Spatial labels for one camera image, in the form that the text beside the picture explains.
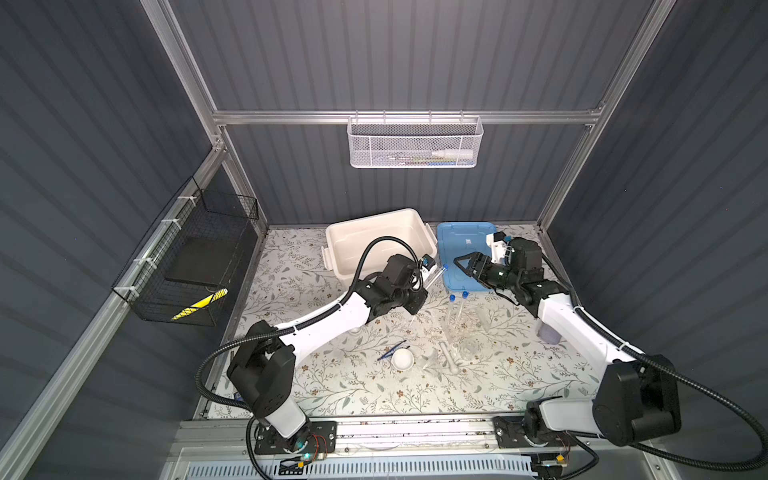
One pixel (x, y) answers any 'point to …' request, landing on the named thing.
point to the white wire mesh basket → (414, 142)
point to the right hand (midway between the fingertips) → (464, 266)
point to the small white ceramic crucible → (355, 331)
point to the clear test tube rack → (464, 326)
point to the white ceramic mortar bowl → (402, 359)
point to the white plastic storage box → (344, 243)
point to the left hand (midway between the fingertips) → (425, 290)
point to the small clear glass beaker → (470, 347)
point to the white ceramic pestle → (452, 366)
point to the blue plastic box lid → (458, 239)
